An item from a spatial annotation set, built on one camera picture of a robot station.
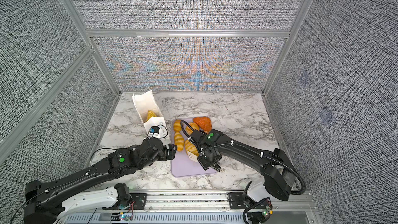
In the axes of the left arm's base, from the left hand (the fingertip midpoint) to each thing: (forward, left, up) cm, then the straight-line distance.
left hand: (171, 149), depth 73 cm
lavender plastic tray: (-2, -4, -17) cm, 17 cm away
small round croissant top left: (+20, -1, -13) cm, 24 cm away
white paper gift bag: (+29, +16, -3) cm, 33 cm away
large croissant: (+27, +15, -7) cm, 32 cm away
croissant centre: (+6, -9, -12) cm, 16 cm away
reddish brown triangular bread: (+22, -18, -12) cm, 31 cm away
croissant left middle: (+11, -2, -14) cm, 18 cm away
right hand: (-4, -18, -9) cm, 20 cm away
